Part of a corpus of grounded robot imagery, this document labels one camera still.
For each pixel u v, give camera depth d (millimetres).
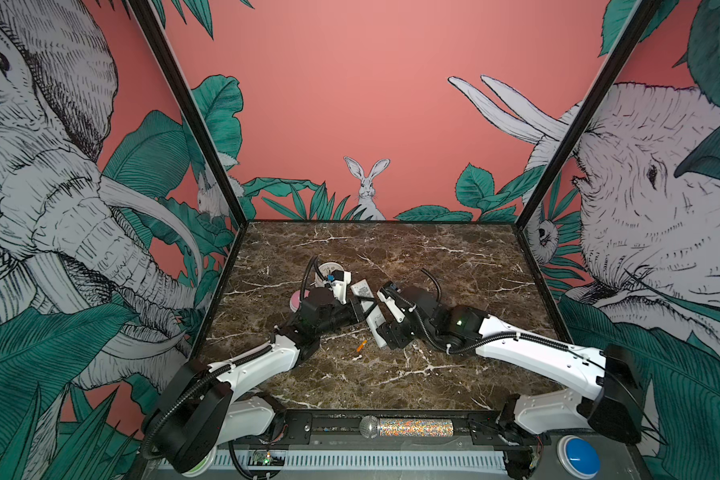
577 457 701
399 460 701
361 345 881
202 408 409
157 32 727
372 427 711
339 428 750
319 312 630
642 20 701
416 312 546
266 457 701
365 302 778
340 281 753
